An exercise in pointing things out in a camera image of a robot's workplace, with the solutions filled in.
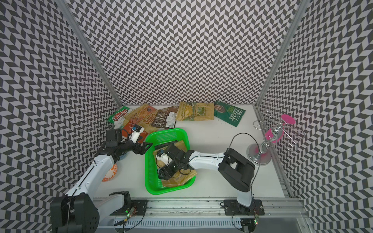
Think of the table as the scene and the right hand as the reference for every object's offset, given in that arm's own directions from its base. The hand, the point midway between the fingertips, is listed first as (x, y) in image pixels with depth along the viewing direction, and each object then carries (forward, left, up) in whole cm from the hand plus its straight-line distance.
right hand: (164, 175), depth 80 cm
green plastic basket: (-4, +7, -5) cm, 9 cm away
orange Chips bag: (+45, +21, -1) cm, 50 cm away
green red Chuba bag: (+42, +41, 0) cm, 58 cm away
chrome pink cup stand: (+13, -58, +22) cm, 63 cm away
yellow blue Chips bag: (-2, -11, +4) cm, 12 cm away
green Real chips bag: (+48, -44, -3) cm, 65 cm away
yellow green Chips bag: (+48, -11, -1) cm, 50 cm away
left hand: (+16, +12, +9) cm, 22 cm away
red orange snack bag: (+35, +33, -3) cm, 48 cm away
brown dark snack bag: (+42, +5, -1) cm, 43 cm away
